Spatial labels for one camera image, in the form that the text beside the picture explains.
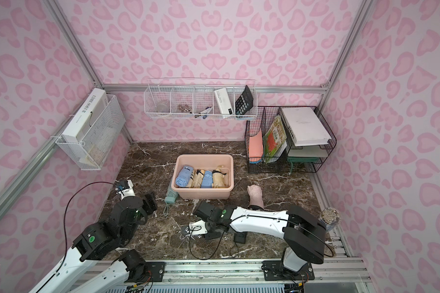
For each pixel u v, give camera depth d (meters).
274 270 0.73
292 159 0.98
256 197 0.90
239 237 0.80
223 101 0.91
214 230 0.58
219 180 0.96
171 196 0.93
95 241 0.45
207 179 0.97
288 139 0.93
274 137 1.04
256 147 1.13
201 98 0.99
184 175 0.90
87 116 0.70
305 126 0.96
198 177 0.96
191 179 0.94
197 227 0.67
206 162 1.04
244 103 0.91
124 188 0.58
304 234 0.42
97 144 0.84
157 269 0.74
